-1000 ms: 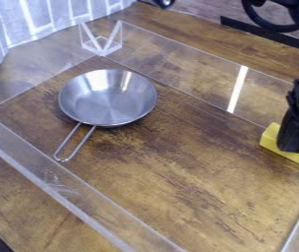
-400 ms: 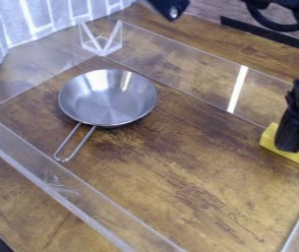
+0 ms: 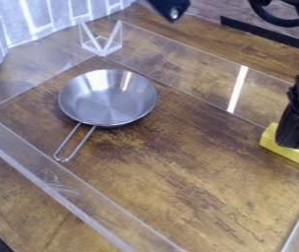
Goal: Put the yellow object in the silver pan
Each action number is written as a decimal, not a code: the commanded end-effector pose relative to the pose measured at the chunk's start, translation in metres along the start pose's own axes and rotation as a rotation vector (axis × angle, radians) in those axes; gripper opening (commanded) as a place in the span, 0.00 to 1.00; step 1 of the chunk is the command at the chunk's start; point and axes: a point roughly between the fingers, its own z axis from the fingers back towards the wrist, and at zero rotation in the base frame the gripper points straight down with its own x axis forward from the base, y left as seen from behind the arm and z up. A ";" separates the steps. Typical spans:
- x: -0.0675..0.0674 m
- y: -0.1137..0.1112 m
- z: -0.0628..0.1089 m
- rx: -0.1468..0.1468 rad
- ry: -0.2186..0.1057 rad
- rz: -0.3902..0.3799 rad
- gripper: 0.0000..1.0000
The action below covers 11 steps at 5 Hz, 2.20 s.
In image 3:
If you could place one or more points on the white grey curtain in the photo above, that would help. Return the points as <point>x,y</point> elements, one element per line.
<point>28,20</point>

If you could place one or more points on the yellow butter box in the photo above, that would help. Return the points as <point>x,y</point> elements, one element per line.
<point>267,142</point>

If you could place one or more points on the clear acrylic tray barrier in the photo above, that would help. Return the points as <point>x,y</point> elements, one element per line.
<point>179,182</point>

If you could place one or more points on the black strip on table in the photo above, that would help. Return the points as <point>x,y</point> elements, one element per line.
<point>271,35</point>

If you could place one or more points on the silver frying pan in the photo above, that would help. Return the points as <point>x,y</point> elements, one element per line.
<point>104,98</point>

